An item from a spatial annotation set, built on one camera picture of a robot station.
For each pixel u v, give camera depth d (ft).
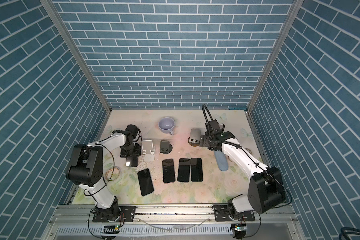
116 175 2.84
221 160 2.99
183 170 2.88
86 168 1.58
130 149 2.64
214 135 2.12
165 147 3.08
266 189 1.37
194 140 3.17
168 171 2.89
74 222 2.43
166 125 3.53
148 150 2.99
